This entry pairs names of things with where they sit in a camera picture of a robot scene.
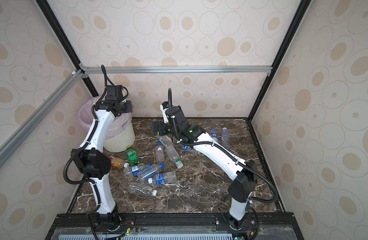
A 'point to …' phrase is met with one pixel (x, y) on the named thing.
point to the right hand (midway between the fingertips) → (158, 123)
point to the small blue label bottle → (132, 170)
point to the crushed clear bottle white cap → (145, 189)
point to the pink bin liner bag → (120, 122)
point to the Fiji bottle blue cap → (160, 153)
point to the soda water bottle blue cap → (146, 172)
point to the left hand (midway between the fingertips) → (131, 101)
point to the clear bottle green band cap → (174, 156)
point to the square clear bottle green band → (166, 140)
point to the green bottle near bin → (132, 157)
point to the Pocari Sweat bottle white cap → (166, 178)
